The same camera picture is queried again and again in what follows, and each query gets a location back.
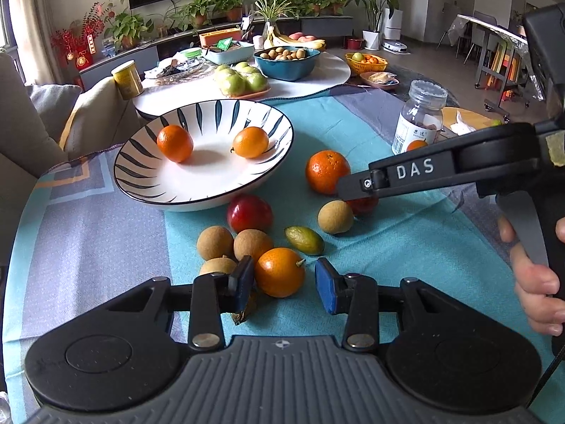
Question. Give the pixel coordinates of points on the blue bowl of longans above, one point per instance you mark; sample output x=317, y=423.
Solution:
x=287, y=63

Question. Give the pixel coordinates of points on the small green fruit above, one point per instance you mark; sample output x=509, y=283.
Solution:
x=305, y=240

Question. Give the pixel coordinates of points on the round wooden side table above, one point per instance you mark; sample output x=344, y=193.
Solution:
x=474, y=119

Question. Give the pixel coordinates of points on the large dimpled orange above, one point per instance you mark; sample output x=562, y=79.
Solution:
x=324, y=169

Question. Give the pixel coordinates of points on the banana bunch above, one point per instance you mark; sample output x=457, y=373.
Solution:
x=273, y=38

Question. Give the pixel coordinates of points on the red flower decoration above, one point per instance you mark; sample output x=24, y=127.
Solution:
x=77, y=43

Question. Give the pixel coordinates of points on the red plum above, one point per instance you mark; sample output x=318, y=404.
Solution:
x=363, y=206
x=248, y=211

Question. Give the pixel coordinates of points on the brown longan fruit front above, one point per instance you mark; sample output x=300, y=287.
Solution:
x=223, y=265

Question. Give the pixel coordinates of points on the white round coffee table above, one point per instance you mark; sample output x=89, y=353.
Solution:
x=328, y=71

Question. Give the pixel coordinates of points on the small orange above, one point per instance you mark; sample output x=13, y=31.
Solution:
x=251, y=142

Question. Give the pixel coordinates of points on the clear vitamin bottle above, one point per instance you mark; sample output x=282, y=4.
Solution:
x=421, y=119

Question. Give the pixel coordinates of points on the crumpled white tissue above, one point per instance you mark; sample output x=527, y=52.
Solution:
x=460, y=127

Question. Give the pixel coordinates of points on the brown longan fruit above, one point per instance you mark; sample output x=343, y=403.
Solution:
x=252, y=242
x=223, y=265
x=335, y=217
x=215, y=242

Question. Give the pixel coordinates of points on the brown longan fruit right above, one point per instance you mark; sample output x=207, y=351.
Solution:
x=335, y=217

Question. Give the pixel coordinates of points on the grey sofa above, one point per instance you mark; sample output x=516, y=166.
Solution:
x=27, y=151

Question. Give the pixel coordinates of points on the white potted tall plant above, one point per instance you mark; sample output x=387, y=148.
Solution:
x=375, y=9

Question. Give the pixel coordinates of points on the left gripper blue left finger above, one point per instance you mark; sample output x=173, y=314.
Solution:
x=212, y=295

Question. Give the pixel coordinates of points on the blue patterned tablecloth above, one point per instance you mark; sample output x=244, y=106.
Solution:
x=81, y=241

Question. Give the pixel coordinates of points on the beige cushion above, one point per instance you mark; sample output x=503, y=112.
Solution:
x=101, y=118

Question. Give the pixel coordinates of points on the pink shallow dish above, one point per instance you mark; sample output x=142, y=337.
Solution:
x=380, y=80

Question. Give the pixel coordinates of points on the person's right hand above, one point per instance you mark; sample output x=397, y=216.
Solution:
x=536, y=288

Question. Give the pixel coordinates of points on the brown longan fruit left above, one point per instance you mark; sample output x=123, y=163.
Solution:
x=215, y=242

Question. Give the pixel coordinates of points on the tray of green apples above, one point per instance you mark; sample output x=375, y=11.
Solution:
x=240, y=80

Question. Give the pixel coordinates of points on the metal trolley desk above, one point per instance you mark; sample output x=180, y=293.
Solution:
x=504, y=61

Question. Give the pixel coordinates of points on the glass plate of snacks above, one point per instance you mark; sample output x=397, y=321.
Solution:
x=173, y=71

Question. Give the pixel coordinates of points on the striped white ceramic bowl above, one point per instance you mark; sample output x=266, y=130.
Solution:
x=213, y=175

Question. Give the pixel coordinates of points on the white robot vacuum dock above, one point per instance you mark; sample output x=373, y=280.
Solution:
x=391, y=32

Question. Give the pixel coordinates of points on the yellow fruit basket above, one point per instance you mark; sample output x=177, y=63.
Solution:
x=365, y=63

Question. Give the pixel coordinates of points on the light blue snack tray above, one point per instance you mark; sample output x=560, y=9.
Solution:
x=238, y=52

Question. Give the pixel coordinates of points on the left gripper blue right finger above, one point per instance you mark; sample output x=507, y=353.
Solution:
x=356, y=296

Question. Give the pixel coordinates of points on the brown longan fruit upper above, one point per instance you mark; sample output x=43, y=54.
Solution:
x=252, y=242

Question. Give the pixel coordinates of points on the yellow tin can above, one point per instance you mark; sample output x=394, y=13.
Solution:
x=128, y=80

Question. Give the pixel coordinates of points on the orange box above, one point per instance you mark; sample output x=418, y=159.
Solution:
x=211, y=38

